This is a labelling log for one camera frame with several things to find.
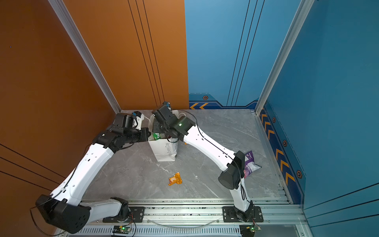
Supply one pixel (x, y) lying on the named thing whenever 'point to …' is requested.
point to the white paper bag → (164, 149)
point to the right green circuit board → (248, 230)
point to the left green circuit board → (121, 229)
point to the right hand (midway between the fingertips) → (154, 125)
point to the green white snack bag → (157, 136)
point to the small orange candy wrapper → (176, 179)
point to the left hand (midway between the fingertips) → (151, 131)
